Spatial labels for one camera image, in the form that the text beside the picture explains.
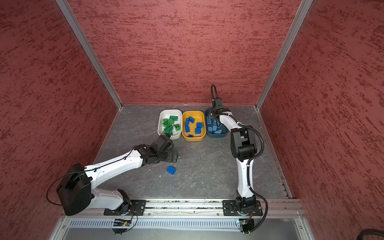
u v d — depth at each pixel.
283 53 0.89
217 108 0.83
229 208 0.74
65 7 0.71
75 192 0.41
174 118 1.10
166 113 1.10
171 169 0.86
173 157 0.75
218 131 1.03
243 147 0.58
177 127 1.02
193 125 1.08
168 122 1.06
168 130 1.03
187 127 1.06
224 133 1.01
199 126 1.07
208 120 1.09
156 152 0.62
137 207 0.74
